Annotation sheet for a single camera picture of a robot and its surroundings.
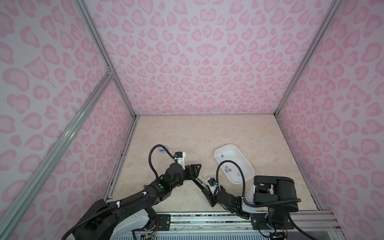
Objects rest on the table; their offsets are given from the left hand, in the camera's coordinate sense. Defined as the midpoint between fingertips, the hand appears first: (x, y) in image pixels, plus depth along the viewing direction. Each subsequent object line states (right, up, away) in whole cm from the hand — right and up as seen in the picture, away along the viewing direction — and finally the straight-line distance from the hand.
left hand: (199, 165), depth 80 cm
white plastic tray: (+20, +4, +17) cm, 27 cm away
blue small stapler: (-17, +10, -11) cm, 23 cm away
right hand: (+3, -15, +4) cm, 16 cm away
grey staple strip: (+17, -5, +11) cm, 21 cm away
